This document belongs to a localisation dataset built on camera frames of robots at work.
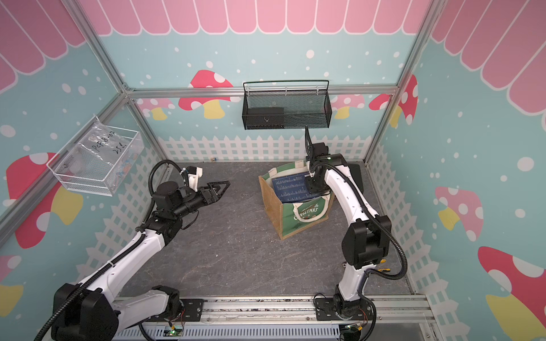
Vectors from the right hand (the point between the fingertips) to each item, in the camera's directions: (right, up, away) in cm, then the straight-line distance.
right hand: (316, 187), depth 87 cm
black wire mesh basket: (-12, +34, +7) cm, 37 cm away
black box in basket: (-22, +29, +1) cm, 36 cm away
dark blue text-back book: (-9, -1, -1) cm, 10 cm away
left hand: (-35, 0, -11) cm, 36 cm away
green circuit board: (-52, -50, -14) cm, 73 cm away
